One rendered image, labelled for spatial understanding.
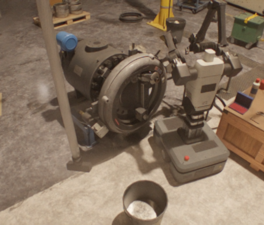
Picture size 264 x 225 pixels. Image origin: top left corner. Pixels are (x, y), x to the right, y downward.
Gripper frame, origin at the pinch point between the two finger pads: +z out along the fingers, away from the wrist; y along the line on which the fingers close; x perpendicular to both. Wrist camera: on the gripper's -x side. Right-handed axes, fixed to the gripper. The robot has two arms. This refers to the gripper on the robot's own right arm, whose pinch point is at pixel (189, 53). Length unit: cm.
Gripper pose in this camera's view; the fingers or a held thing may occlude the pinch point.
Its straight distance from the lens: 246.5
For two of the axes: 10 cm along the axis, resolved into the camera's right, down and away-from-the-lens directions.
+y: -9.6, 1.9, -2.3
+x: 2.5, 9.1, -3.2
